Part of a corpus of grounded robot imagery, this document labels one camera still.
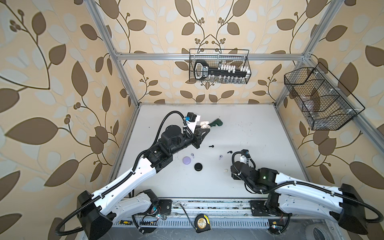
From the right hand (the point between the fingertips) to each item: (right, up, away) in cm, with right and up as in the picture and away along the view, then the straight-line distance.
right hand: (234, 170), depth 79 cm
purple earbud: (-6, +4, +12) cm, 14 cm away
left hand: (-15, +24, -15) cm, 32 cm away
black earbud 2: (+1, +7, +15) cm, 16 cm away
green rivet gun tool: (-5, +26, +29) cm, 39 cm away
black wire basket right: (+43, +35, -6) cm, 56 cm away
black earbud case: (-20, -1, +9) cm, 22 cm away
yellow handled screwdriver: (-54, -22, -9) cm, 59 cm away
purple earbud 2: (-23, +5, +14) cm, 28 cm away
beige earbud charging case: (-17, +25, -15) cm, 34 cm away
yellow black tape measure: (-18, -21, -11) cm, 29 cm away
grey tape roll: (+37, -25, -10) cm, 46 cm away
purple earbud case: (-27, +2, +12) cm, 29 cm away
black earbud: (-10, +10, +17) cm, 22 cm away
